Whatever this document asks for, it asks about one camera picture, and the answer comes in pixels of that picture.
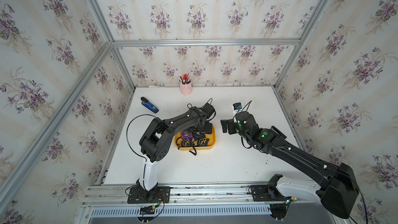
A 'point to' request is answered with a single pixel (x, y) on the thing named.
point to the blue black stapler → (147, 104)
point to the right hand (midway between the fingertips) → (230, 119)
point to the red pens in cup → (185, 79)
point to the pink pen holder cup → (186, 89)
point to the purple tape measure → (185, 134)
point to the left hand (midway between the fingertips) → (204, 131)
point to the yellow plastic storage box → (212, 141)
